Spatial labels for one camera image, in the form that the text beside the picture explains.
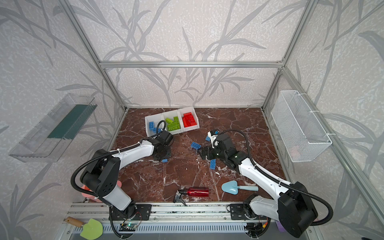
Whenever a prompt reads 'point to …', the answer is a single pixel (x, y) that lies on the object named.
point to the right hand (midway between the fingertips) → (204, 144)
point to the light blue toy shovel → (232, 187)
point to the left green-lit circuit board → (128, 227)
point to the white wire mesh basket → (304, 139)
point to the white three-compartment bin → (160, 122)
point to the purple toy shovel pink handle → (280, 227)
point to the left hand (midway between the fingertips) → (169, 151)
